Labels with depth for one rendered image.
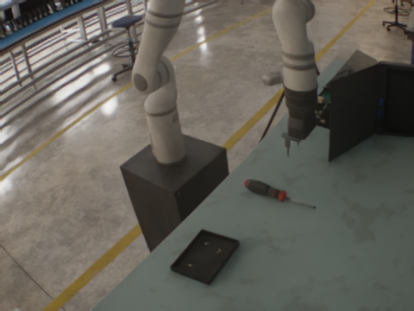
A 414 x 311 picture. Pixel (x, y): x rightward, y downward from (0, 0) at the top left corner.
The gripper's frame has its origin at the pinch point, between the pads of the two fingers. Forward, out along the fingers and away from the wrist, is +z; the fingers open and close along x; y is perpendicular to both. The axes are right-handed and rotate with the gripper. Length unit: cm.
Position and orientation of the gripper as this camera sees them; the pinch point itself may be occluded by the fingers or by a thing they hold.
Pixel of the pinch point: (293, 151)
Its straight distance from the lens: 91.5
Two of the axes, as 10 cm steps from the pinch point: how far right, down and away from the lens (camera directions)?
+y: 7.6, 2.7, -5.9
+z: 1.4, 8.2, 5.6
